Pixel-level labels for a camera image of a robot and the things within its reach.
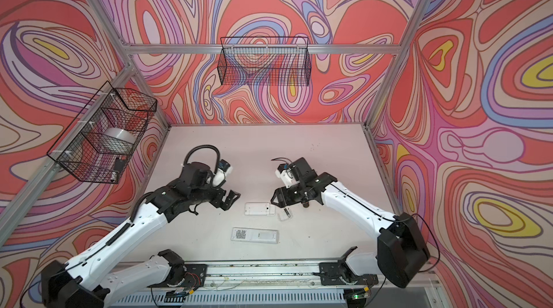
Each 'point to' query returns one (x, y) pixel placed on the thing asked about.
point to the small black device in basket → (119, 164)
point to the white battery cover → (283, 216)
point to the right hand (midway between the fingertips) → (280, 204)
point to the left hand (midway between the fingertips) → (232, 187)
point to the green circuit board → (175, 296)
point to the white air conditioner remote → (259, 209)
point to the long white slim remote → (253, 234)
